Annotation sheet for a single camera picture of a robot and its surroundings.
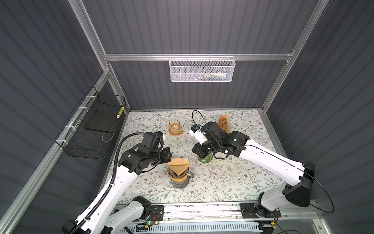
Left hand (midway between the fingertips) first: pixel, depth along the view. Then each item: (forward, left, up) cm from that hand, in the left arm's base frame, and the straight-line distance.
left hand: (172, 155), depth 72 cm
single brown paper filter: (-4, -3, -4) cm, 6 cm away
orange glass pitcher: (+33, 0, -20) cm, 38 cm away
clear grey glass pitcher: (-9, -5, -17) cm, 20 cm away
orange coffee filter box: (+29, -34, -11) cm, 46 cm away
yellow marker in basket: (+28, +30, +5) cm, 41 cm away
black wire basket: (+6, +43, +7) cm, 44 cm away
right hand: (0, -10, +2) cm, 11 cm away
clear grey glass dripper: (-6, 0, -10) cm, 12 cm away
